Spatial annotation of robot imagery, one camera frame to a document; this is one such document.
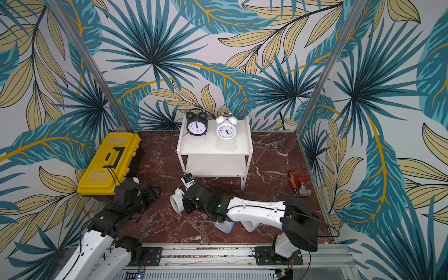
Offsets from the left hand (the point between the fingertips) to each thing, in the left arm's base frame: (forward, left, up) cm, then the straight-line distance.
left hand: (159, 194), depth 77 cm
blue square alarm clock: (-10, -30, -10) cm, 33 cm away
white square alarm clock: (-10, -41, -10) cm, 43 cm away
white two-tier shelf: (+9, -23, +18) cm, 30 cm away
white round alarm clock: (-3, -8, 0) cm, 9 cm away
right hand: (-1, -11, +1) cm, 11 cm away
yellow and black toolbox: (+17, +23, +3) cm, 29 cm away
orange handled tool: (+15, -66, -12) cm, 69 cm away
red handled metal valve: (+8, -70, -10) cm, 71 cm away
